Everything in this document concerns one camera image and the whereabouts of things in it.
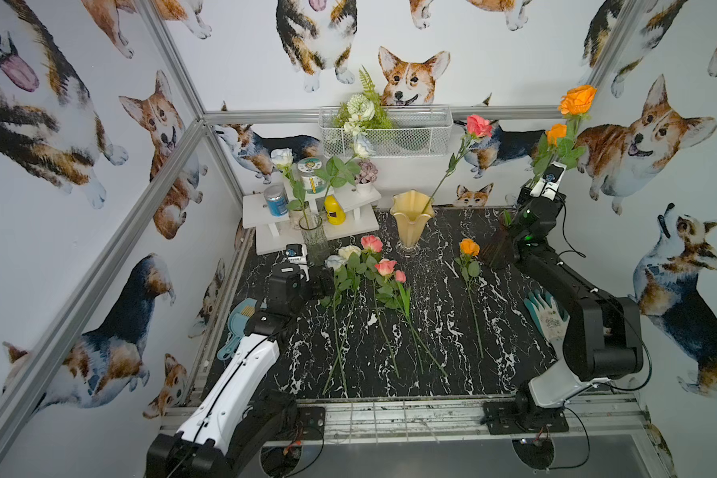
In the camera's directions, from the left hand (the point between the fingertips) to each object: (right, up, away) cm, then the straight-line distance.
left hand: (315, 263), depth 81 cm
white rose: (+6, +26, +4) cm, 27 cm away
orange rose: (+49, -3, +22) cm, 54 cm away
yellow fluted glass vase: (+29, +16, +20) cm, 38 cm away
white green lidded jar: (-4, +24, +11) cm, 27 cm away
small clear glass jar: (-12, +14, +25) cm, 31 cm away
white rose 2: (-10, +30, +5) cm, 32 cm away
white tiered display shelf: (-22, +9, +30) cm, 38 cm away
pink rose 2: (+20, -12, +16) cm, 29 cm away
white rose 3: (+5, -9, +16) cm, 19 cm away
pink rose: (+15, +4, +26) cm, 30 cm away
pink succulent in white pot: (+13, +27, +17) cm, 35 cm away
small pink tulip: (+26, -11, +15) cm, 32 cm away
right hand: (+66, +23, -7) cm, 70 cm away
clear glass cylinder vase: (-4, +10, +15) cm, 19 cm away
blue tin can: (-15, +19, +13) cm, 28 cm away
